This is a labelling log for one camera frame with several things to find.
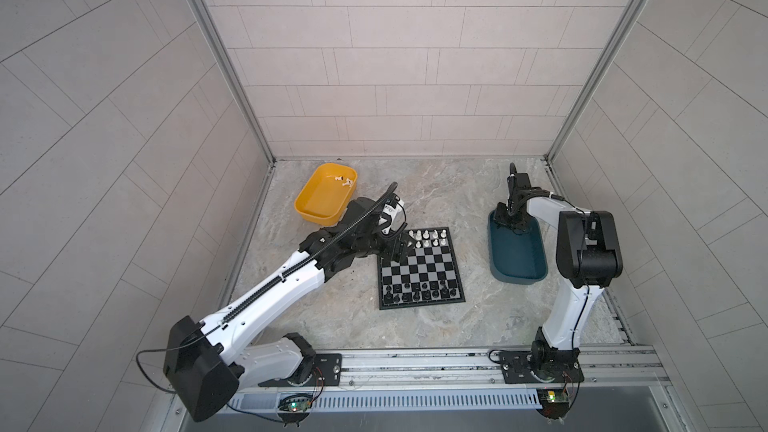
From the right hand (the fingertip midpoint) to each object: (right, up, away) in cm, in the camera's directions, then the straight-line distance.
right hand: (498, 218), depth 101 cm
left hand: (-31, -1, -29) cm, 42 cm away
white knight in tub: (-52, +12, +6) cm, 54 cm away
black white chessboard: (-26, -14, -16) cm, 34 cm away
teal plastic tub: (+1, -10, -13) cm, 17 cm away
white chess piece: (-56, +14, +7) cm, 58 cm away
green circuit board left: (-57, -36, -36) cm, 77 cm away
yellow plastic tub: (-59, +8, +1) cm, 59 cm away
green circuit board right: (+2, -38, -33) cm, 51 cm away
